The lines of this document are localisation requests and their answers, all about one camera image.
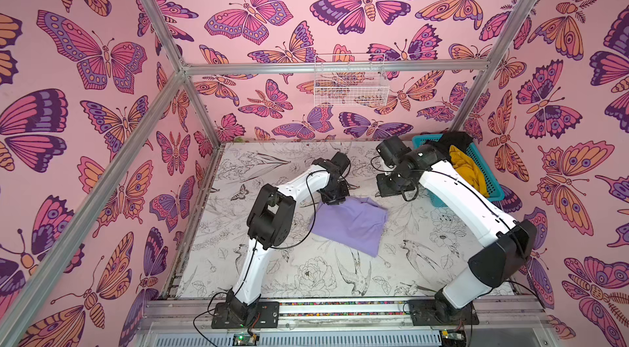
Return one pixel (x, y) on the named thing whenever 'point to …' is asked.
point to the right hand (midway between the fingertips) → (380, 191)
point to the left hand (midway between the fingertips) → (347, 200)
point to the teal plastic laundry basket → (491, 184)
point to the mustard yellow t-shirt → (469, 169)
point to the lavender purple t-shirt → (359, 223)
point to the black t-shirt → (459, 139)
